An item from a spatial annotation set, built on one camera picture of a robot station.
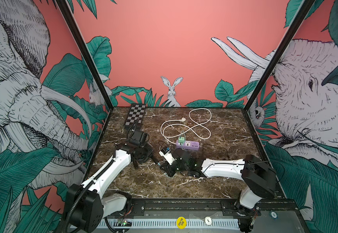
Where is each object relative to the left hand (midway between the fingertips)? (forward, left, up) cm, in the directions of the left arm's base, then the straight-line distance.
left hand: (155, 151), depth 82 cm
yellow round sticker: (-34, -13, -11) cm, 38 cm away
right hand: (-9, -2, -2) cm, 9 cm away
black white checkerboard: (+40, +17, -9) cm, 45 cm away
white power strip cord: (+31, -7, -11) cm, 34 cm away
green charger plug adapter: (+10, -17, -5) cm, 20 cm away
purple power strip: (+8, -21, -9) cm, 24 cm away
